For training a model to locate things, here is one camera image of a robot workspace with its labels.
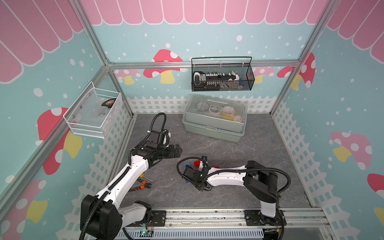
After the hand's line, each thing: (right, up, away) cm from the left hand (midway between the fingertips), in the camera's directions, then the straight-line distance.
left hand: (174, 153), depth 82 cm
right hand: (+13, -15, +7) cm, 21 cm away
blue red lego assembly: (+13, -6, -1) cm, 15 cm away
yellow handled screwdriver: (-19, -14, +5) cm, 25 cm away
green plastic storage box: (+24, +21, +11) cm, 34 cm away
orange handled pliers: (-17, -19, +3) cm, 26 cm away
